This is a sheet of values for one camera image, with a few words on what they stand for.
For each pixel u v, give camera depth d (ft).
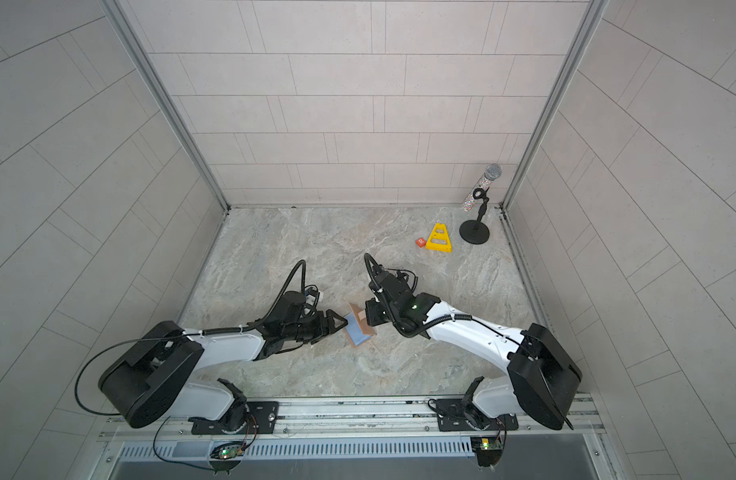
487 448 2.23
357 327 2.70
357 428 2.32
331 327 2.49
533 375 1.31
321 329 2.42
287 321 2.24
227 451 2.11
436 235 3.52
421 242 3.45
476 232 3.54
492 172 2.88
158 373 1.39
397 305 1.99
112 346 1.38
